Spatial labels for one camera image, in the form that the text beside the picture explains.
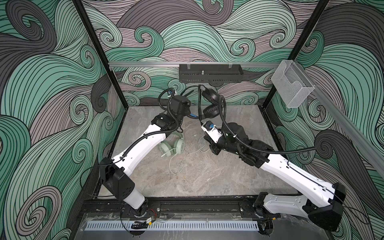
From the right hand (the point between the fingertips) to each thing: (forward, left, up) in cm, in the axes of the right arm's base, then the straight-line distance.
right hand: (205, 136), depth 69 cm
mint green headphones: (+4, +21, -20) cm, 29 cm away
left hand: (+18, +11, +6) cm, 22 cm away
